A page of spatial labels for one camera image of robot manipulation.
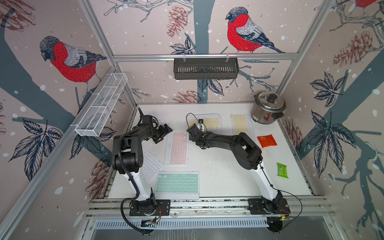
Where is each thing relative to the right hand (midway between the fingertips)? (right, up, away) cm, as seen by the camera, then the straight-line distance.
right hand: (198, 134), depth 104 cm
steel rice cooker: (+45, +19, -10) cm, 50 cm away
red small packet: (+46, -4, -5) cm, 47 cm away
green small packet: (+49, -19, -19) cm, 56 cm away
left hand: (-19, +2, -5) cm, 20 cm away
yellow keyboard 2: (+33, +8, +3) cm, 34 cm away
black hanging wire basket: (+7, +47, +2) cm, 48 cm away
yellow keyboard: (+11, +9, +3) cm, 14 cm away
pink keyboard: (-14, -10, -11) cm, 20 cm away
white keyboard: (-28, -17, -16) cm, 37 cm away
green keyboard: (-12, -25, -24) cm, 37 cm away
